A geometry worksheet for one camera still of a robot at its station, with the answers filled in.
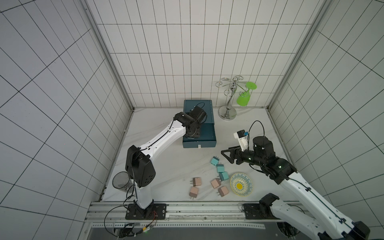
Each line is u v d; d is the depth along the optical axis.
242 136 0.63
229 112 1.15
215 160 0.90
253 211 0.71
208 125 0.84
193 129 0.58
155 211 0.72
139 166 0.45
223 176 0.83
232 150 0.63
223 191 0.78
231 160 0.63
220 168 0.88
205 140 0.77
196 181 0.81
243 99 1.03
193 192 0.78
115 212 0.67
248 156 0.61
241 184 0.81
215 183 0.81
